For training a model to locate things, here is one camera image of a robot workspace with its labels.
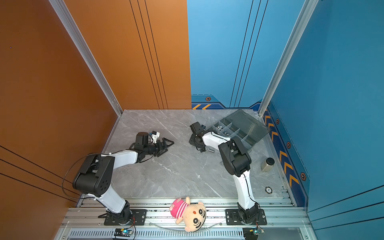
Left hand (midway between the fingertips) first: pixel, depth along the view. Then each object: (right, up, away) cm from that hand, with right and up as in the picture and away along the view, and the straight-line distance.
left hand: (171, 145), depth 92 cm
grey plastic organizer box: (+49, +13, +21) cm, 55 cm away
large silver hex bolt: (+24, -4, +5) cm, 25 cm away
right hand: (+12, +1, +10) cm, 16 cm away
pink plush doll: (+14, -29, -25) cm, 40 cm away
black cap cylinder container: (+55, -10, -9) cm, 57 cm away
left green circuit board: (-20, -39, -21) cm, 49 cm away
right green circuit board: (+42, -39, -22) cm, 61 cm away
